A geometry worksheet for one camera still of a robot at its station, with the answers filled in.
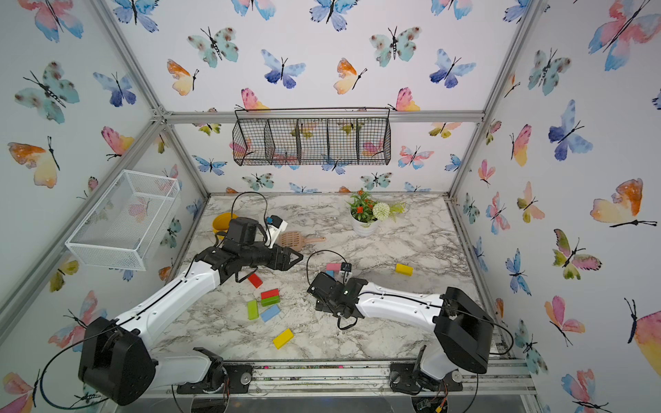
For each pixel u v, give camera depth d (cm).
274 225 72
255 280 94
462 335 42
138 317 44
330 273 96
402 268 96
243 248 63
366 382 74
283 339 81
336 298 60
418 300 47
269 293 91
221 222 98
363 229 104
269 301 88
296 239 104
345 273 74
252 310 87
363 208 96
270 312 87
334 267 96
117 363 40
